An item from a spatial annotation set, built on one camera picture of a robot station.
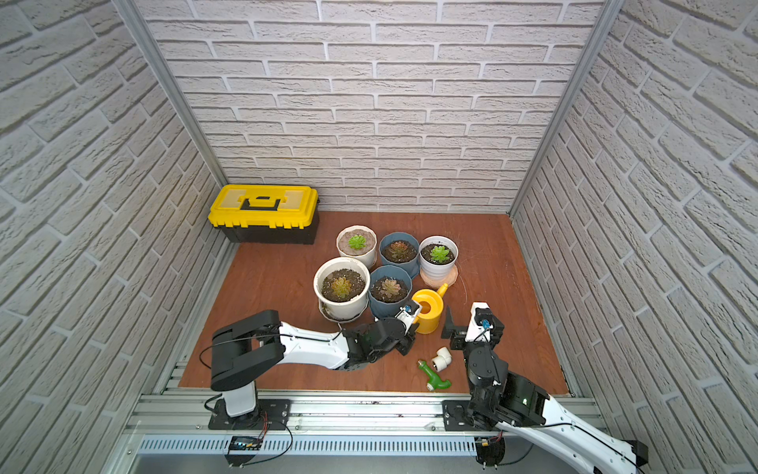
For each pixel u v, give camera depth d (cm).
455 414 74
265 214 98
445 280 100
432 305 81
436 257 95
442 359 81
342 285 85
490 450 71
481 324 58
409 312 71
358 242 95
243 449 72
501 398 53
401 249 97
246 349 49
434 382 78
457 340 63
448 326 66
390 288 87
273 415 73
